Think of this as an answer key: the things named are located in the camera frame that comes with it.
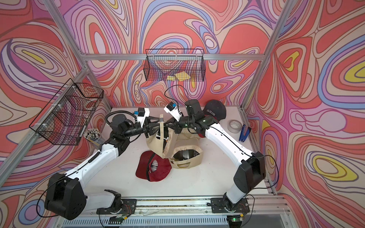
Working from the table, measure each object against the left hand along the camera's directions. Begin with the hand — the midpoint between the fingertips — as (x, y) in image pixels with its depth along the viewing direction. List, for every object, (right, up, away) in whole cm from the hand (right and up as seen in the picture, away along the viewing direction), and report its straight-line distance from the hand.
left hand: (163, 123), depth 69 cm
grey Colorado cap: (+35, +11, +39) cm, 53 cm away
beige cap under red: (+12, -8, +27) cm, 31 cm away
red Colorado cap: (+22, -9, +26) cm, 35 cm away
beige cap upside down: (+13, -19, +17) cm, 28 cm away
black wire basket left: (-53, +2, +4) cm, 53 cm away
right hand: (+1, -2, +4) cm, 5 cm away
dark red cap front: (-9, -27, +16) cm, 33 cm away
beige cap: (+2, -8, +11) cm, 14 cm away
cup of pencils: (-42, -7, +12) cm, 45 cm away
